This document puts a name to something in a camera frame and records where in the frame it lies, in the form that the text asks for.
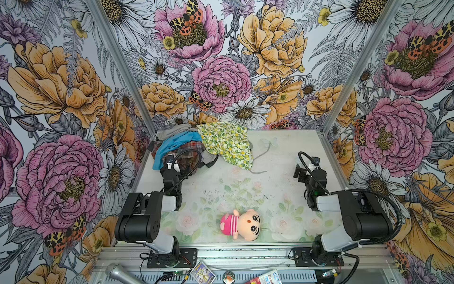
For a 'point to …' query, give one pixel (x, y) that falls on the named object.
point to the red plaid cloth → (187, 161)
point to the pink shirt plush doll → (246, 225)
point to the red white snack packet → (271, 277)
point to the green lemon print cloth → (229, 141)
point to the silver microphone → (114, 270)
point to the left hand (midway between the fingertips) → (178, 165)
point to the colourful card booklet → (202, 274)
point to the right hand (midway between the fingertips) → (306, 169)
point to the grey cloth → (174, 129)
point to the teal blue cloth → (171, 141)
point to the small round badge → (229, 277)
